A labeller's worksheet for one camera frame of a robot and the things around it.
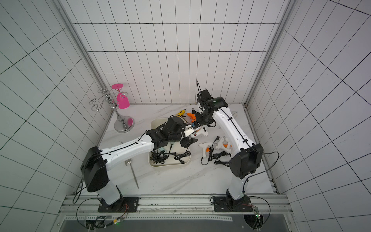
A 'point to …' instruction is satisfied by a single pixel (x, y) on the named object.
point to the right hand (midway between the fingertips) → (196, 121)
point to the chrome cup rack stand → (122, 124)
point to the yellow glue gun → (181, 113)
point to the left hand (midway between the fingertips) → (191, 136)
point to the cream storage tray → (172, 154)
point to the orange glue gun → (192, 117)
